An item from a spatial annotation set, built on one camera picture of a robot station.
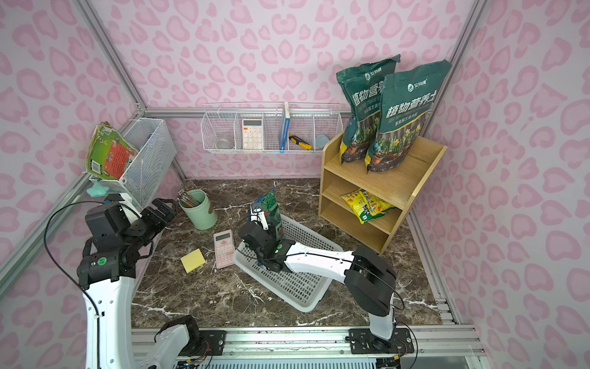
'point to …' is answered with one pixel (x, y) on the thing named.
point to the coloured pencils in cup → (184, 197)
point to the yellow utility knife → (300, 142)
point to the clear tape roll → (223, 144)
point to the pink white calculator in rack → (253, 134)
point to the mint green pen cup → (202, 215)
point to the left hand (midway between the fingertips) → (163, 205)
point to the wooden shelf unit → (396, 187)
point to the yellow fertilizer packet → (366, 207)
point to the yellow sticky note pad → (193, 260)
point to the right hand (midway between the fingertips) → (252, 223)
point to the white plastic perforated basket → (301, 291)
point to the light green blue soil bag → (272, 213)
